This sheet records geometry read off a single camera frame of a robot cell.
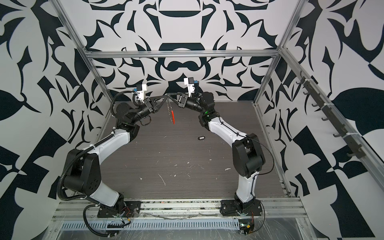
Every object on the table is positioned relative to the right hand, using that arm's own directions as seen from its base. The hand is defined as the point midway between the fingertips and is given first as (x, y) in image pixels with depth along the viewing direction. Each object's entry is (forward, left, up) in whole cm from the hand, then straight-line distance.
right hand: (167, 96), depth 69 cm
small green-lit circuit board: (-47, -36, -41) cm, 72 cm away
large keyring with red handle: (-4, -1, -5) cm, 7 cm away
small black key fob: (+1, -17, -38) cm, 42 cm away
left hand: (0, -1, +2) cm, 2 cm away
